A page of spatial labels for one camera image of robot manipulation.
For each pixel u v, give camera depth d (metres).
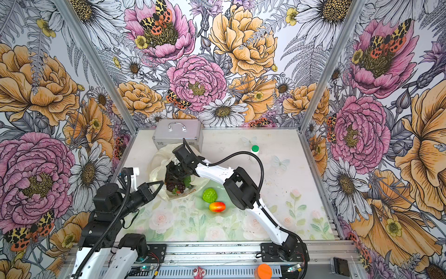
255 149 0.99
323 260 0.74
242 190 0.60
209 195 0.85
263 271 0.63
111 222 0.46
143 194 0.60
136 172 0.64
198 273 0.66
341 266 0.70
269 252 0.74
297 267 0.71
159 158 0.85
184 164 0.76
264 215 0.62
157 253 0.73
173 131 1.00
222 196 0.92
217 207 0.83
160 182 0.69
